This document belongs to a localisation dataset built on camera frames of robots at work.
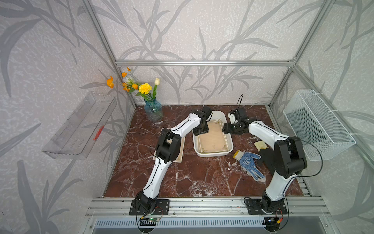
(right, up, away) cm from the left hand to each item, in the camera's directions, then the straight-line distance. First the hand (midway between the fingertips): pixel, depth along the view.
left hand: (204, 133), depth 99 cm
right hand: (+15, +3, -3) cm, 15 cm away
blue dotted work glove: (+27, -17, -10) cm, 33 cm away
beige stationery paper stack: (+8, -6, 0) cm, 10 cm away
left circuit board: (-27, -40, -28) cm, 55 cm away
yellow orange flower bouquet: (-51, +34, 0) cm, 62 cm away
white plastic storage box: (+10, +12, +8) cm, 17 cm away
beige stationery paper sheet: (-16, -17, -8) cm, 25 cm away
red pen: (-50, +4, -33) cm, 60 cm away
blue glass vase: (-36, +16, +5) cm, 40 cm away
